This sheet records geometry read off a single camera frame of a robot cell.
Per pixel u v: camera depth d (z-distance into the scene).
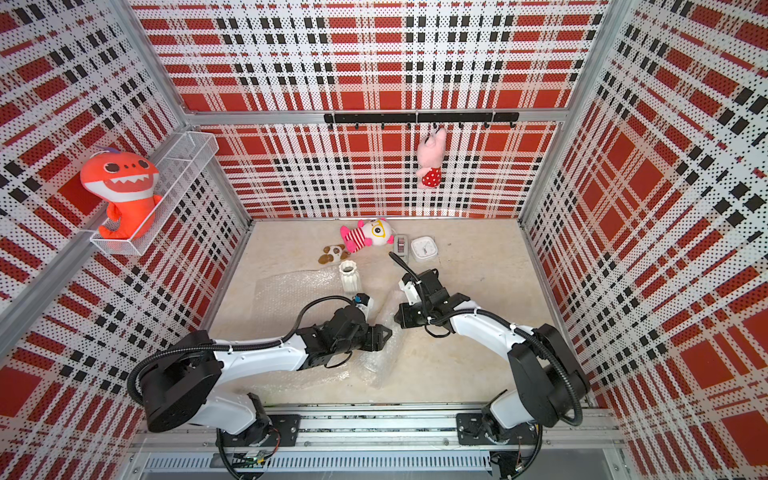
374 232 1.08
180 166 0.88
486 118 0.89
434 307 0.68
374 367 0.77
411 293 0.80
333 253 1.08
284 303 0.98
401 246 1.08
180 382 0.43
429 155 0.93
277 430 0.73
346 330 0.66
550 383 0.43
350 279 0.86
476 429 0.73
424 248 1.08
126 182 0.62
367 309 0.78
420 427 0.75
